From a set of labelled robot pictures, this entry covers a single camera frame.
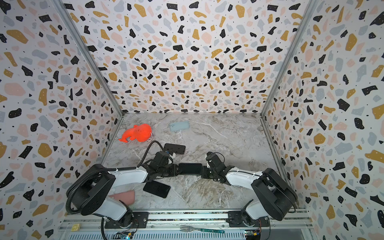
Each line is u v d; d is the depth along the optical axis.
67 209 0.40
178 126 1.16
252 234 0.72
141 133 1.00
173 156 0.87
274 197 0.44
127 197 0.82
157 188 0.82
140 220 0.73
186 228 0.71
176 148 1.06
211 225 0.73
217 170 0.70
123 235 0.70
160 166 0.73
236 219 0.73
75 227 0.70
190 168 0.93
